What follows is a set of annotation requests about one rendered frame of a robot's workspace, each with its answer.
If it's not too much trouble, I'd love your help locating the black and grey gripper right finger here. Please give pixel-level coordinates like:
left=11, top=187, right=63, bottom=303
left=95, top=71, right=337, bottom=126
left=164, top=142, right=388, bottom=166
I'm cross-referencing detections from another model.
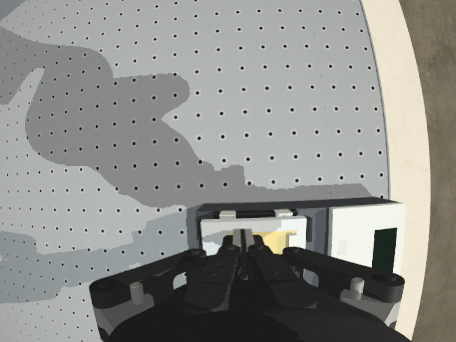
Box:
left=242, top=229, right=405, bottom=329

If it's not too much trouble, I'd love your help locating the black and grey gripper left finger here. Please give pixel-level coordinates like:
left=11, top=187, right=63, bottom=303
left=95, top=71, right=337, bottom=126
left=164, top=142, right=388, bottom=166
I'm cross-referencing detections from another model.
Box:
left=89, top=229, right=244, bottom=342

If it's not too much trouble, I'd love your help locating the grey base plate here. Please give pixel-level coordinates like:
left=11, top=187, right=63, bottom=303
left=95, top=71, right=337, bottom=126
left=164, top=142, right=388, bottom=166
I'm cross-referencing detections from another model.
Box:
left=0, top=0, right=391, bottom=342

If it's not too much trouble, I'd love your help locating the grey and white cassette dock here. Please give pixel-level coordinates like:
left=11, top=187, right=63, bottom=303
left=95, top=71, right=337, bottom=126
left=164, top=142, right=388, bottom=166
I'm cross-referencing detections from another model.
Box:
left=195, top=197, right=406, bottom=275

